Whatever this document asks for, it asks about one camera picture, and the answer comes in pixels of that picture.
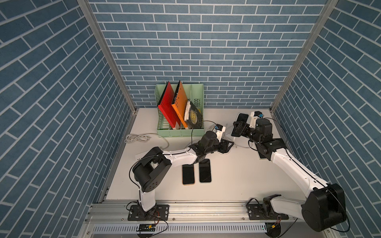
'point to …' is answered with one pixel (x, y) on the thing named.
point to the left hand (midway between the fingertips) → (234, 144)
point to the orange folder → (179, 103)
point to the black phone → (205, 171)
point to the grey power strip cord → (145, 138)
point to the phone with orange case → (188, 174)
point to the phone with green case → (241, 117)
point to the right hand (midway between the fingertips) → (239, 124)
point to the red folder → (165, 104)
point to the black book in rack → (193, 117)
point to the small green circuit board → (146, 227)
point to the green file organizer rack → (195, 93)
